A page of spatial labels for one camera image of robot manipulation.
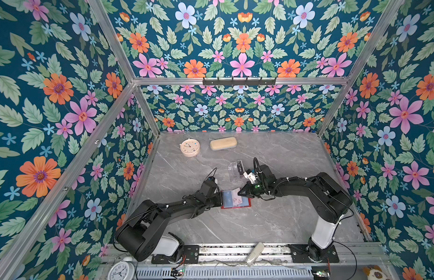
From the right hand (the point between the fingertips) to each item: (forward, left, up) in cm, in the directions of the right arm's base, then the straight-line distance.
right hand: (238, 192), depth 89 cm
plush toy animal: (-34, -53, -1) cm, 63 cm away
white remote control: (-27, -6, +1) cm, 28 cm away
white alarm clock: (-33, +47, +1) cm, 57 cm away
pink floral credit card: (-3, +1, -1) cm, 3 cm away
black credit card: (+14, -2, +2) cm, 14 cm away
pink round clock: (+31, +30, 0) cm, 43 cm away
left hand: (-1, +6, 0) cm, 7 cm away
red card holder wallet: (-2, +4, -2) cm, 5 cm away
